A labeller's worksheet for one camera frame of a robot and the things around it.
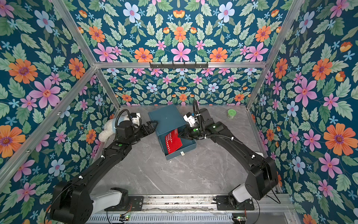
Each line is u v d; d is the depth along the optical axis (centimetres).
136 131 69
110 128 99
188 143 77
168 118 84
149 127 72
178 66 93
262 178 41
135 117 73
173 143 75
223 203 72
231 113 108
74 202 40
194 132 65
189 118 72
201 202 75
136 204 73
